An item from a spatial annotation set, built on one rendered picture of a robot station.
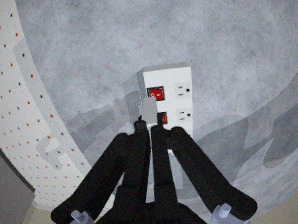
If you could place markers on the white power strip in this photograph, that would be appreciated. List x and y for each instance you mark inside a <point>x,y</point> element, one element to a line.
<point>172,86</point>

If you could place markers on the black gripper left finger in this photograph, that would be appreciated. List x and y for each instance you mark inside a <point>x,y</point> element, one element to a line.
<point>96,188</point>

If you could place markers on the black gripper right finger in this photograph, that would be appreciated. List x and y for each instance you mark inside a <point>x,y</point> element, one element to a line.
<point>228,204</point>

